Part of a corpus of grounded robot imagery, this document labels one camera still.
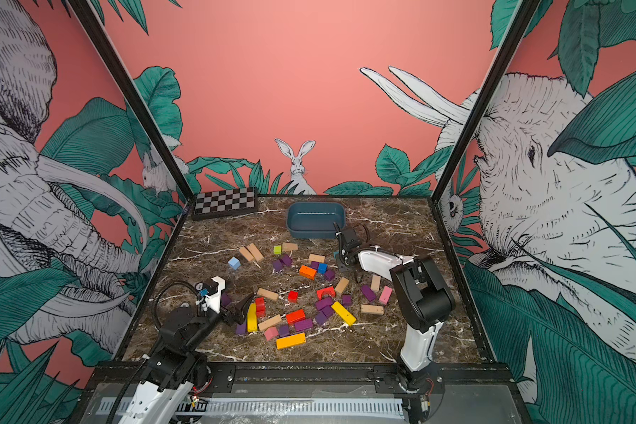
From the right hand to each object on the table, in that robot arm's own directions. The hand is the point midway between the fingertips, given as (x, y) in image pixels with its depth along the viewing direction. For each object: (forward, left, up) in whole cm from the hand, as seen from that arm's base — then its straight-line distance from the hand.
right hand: (344, 256), depth 98 cm
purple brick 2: (-25, +15, -2) cm, 29 cm away
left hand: (-18, +32, +12) cm, 39 cm away
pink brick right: (-14, -14, -2) cm, 20 cm away
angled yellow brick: (-21, +1, -2) cm, 21 cm away
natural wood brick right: (-20, -9, -1) cm, 22 cm away
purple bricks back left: (-2, +23, -1) cm, 23 cm away
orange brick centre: (-6, +14, -1) cm, 15 cm away
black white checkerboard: (+27, +52, +2) cm, 59 cm away
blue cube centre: (-5, +8, 0) cm, 10 cm away
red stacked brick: (-19, +29, -2) cm, 35 cm away
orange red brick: (-23, +17, -1) cm, 28 cm away
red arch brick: (-14, +8, -1) cm, 16 cm away
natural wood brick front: (-24, +25, -2) cm, 35 cm away
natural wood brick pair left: (+2, +36, -1) cm, 36 cm away
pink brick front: (-28, +24, -1) cm, 37 cm away
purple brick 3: (-27, +34, -1) cm, 43 cm away
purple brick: (-14, -8, -2) cm, 16 cm away
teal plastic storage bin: (+21, +12, -3) cm, 24 cm away
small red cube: (-15, +18, -2) cm, 24 cm away
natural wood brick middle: (-15, +27, -1) cm, 31 cm away
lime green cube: (+3, +26, -1) cm, 26 cm away
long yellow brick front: (-30, +17, -1) cm, 35 cm away
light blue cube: (-4, +41, +1) cm, 41 cm away
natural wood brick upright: (-12, +1, 0) cm, 12 cm away
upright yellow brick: (-26, +30, 0) cm, 40 cm away
